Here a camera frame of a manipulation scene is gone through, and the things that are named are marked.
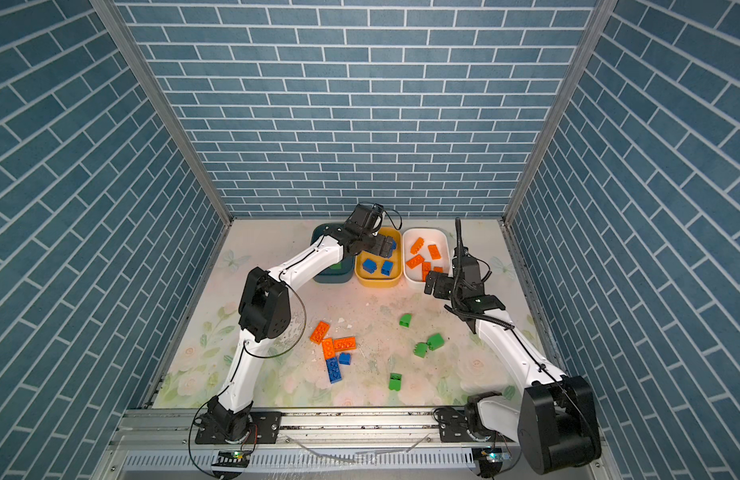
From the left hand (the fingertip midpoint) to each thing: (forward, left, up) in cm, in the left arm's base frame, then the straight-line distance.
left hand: (379, 238), depth 98 cm
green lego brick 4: (-42, -4, -12) cm, 43 cm away
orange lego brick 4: (-3, -17, -11) cm, 20 cm away
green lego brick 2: (-33, -12, -12) cm, 37 cm away
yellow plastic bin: (-8, +1, -12) cm, 15 cm away
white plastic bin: (+5, -17, -13) cm, 22 cm away
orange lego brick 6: (-27, +19, -12) cm, 35 cm away
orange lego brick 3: (-1, -13, -12) cm, 17 cm away
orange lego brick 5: (-4, -21, -12) cm, 25 cm away
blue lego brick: (-5, -3, -9) cm, 11 cm away
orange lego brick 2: (+5, -21, -13) cm, 25 cm away
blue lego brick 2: (-3, +4, -11) cm, 12 cm away
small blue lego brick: (-35, +10, -12) cm, 38 cm away
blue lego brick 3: (+1, -5, -5) cm, 7 cm away
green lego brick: (-24, -8, -11) cm, 28 cm away
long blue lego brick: (-38, +13, -13) cm, 42 cm away
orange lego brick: (+5, -14, -11) cm, 18 cm away
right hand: (-16, -17, +2) cm, 24 cm away
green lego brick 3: (-31, -16, -11) cm, 37 cm away
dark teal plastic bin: (-9, +12, -6) cm, 16 cm away
